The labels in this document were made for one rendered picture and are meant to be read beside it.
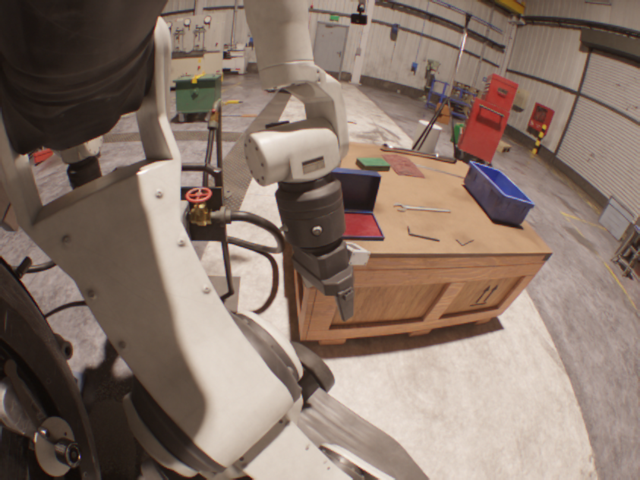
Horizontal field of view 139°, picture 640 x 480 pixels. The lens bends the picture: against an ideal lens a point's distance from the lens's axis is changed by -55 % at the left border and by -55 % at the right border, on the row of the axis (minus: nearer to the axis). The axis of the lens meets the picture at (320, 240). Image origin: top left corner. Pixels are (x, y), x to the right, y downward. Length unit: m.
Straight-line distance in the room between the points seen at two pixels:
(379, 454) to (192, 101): 3.32
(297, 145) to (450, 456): 1.01
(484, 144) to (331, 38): 7.90
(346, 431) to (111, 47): 0.76
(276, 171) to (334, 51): 10.15
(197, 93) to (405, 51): 8.91
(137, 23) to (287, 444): 0.44
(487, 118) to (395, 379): 3.08
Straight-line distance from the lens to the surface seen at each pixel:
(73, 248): 0.22
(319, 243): 0.33
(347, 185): 0.74
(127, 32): 0.16
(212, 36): 6.48
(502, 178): 1.34
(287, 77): 0.30
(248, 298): 1.09
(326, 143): 0.31
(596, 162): 8.94
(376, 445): 0.75
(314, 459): 0.46
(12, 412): 0.50
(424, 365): 1.08
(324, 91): 0.31
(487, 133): 3.52
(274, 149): 0.28
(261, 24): 0.31
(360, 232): 0.68
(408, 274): 0.75
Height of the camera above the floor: 0.87
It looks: 40 degrees down
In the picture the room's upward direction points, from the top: 11 degrees clockwise
